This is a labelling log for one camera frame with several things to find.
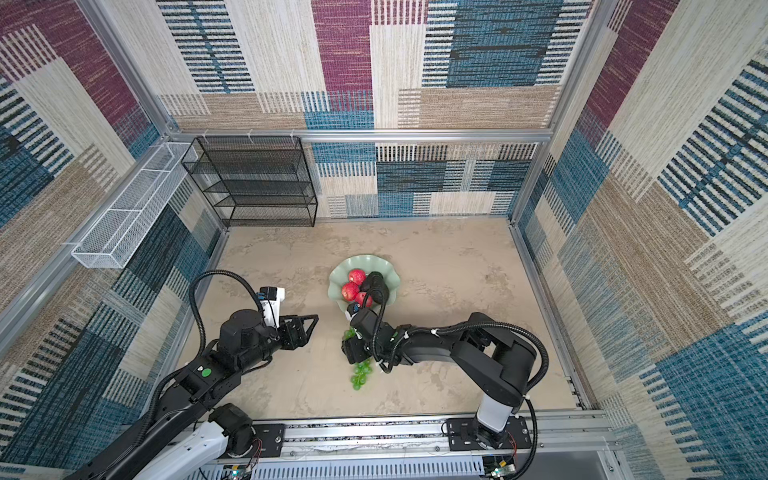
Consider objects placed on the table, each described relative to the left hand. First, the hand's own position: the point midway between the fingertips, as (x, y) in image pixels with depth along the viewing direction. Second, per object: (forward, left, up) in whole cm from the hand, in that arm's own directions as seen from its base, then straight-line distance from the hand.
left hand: (308, 314), depth 75 cm
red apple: (+21, -10, -14) cm, 27 cm away
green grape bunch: (-9, -12, -15) cm, 21 cm away
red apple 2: (+14, -8, -13) cm, 21 cm away
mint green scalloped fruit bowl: (+26, -13, -14) cm, 32 cm away
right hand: (-1, -10, -18) cm, 21 cm away
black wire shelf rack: (+55, +28, +2) cm, 62 cm away
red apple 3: (+12, -11, -13) cm, 21 cm away
